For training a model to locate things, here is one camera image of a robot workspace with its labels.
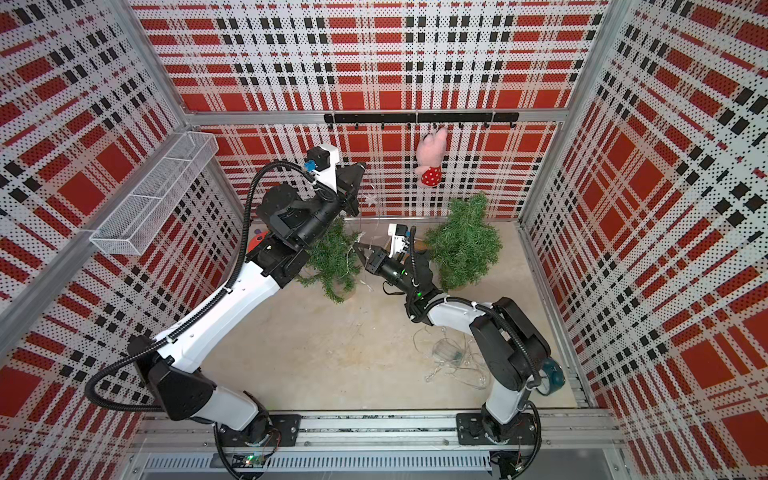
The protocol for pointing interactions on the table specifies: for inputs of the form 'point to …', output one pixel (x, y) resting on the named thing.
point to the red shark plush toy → (256, 241)
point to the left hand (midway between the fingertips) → (370, 164)
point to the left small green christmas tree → (333, 263)
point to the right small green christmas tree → (464, 245)
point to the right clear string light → (456, 355)
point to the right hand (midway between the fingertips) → (356, 244)
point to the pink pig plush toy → (429, 153)
